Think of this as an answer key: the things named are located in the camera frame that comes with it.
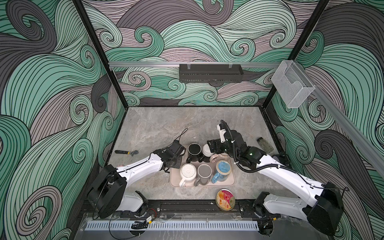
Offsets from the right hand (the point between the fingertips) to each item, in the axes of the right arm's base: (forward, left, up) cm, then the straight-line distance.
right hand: (213, 140), depth 78 cm
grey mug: (-13, +5, -10) cm, 17 cm away
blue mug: (-12, -5, -9) cm, 15 cm away
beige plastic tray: (-15, +21, -16) cm, 30 cm away
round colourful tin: (-25, -5, -14) cm, 30 cm away
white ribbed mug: (-13, +14, -10) cm, 22 cm away
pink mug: (-4, -2, -12) cm, 13 cm away
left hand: (-5, +21, -14) cm, 26 cm away
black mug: (-2, +10, -9) cm, 14 cm away
